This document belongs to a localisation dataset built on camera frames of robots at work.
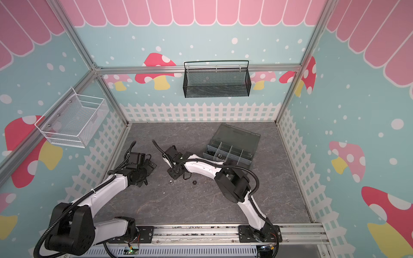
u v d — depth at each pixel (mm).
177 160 692
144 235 745
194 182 912
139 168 695
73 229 410
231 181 524
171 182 905
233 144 1028
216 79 943
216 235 758
